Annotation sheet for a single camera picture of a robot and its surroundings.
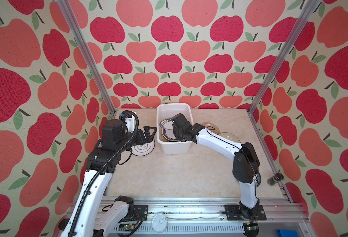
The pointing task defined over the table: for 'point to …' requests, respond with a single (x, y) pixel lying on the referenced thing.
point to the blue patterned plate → (258, 178)
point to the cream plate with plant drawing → (230, 137)
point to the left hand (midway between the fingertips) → (152, 131)
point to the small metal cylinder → (274, 179)
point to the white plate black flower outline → (144, 149)
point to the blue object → (285, 233)
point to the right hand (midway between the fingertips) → (174, 125)
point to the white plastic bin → (167, 111)
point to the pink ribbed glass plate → (212, 127)
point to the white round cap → (159, 223)
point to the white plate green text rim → (167, 132)
